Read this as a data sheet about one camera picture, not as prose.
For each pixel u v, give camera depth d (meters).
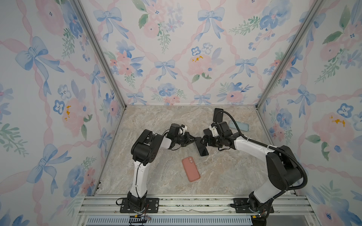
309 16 0.72
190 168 0.88
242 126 1.08
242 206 0.73
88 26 0.75
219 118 1.14
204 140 0.82
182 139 0.90
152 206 0.74
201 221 0.70
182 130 0.87
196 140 0.96
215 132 0.83
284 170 0.46
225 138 0.70
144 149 0.57
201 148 0.92
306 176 0.42
